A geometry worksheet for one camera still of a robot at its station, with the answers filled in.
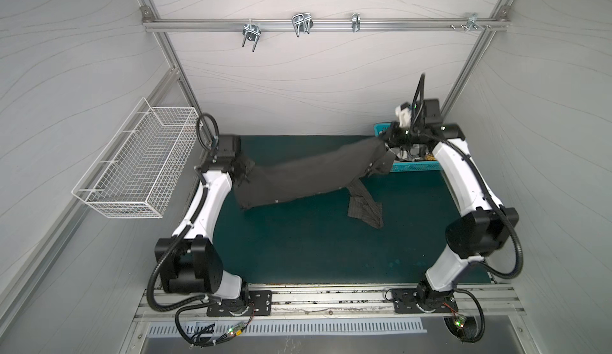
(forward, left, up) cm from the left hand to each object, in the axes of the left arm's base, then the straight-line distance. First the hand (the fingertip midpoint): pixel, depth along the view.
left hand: (251, 162), depth 85 cm
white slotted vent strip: (-48, +4, -21) cm, 52 cm away
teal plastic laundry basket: (+13, -65, -16) cm, 68 cm away
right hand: (+8, -47, +10) cm, 49 cm away
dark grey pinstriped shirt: (0, -35, 0) cm, 35 cm away
